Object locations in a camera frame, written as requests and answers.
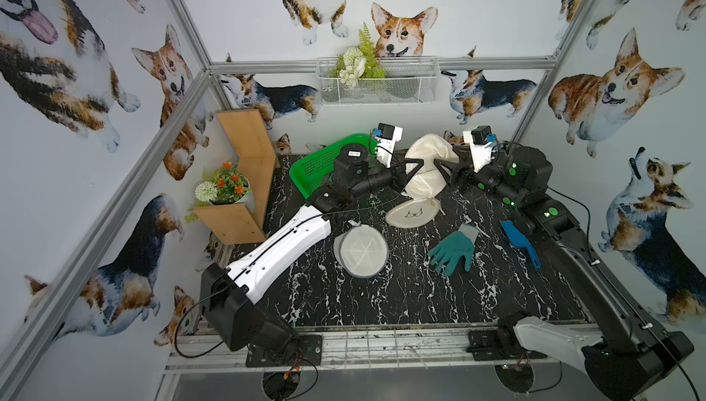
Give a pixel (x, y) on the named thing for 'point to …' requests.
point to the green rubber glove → (447, 255)
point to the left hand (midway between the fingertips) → (420, 155)
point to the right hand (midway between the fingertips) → (456, 145)
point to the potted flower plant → (223, 187)
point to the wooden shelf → (239, 223)
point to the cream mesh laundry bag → (426, 185)
